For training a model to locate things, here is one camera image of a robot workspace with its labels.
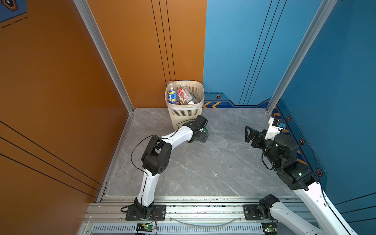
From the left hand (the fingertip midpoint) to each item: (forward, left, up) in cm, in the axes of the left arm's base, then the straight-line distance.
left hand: (199, 133), depth 99 cm
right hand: (-17, -23, +28) cm, 39 cm away
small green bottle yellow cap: (+3, -4, -1) cm, 5 cm away
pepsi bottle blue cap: (+15, +18, +22) cm, 32 cm away
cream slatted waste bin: (+3, +11, +15) cm, 19 cm away
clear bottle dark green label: (+12, +4, +20) cm, 24 cm away
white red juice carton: (+11, +10, +24) cm, 29 cm away
